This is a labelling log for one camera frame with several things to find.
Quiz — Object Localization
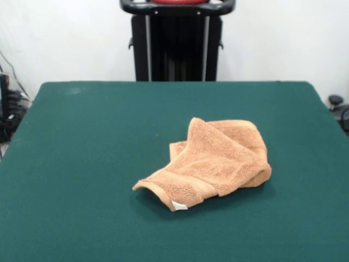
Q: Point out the orange terry towel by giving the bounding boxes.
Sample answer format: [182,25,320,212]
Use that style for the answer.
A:
[132,117,273,212]

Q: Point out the dark green table cloth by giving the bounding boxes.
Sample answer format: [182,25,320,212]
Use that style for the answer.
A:
[0,80,349,262]

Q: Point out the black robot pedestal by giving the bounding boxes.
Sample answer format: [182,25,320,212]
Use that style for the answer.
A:
[119,0,235,82]

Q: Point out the black equipment with cables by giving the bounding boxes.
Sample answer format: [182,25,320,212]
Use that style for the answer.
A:
[0,50,33,159]

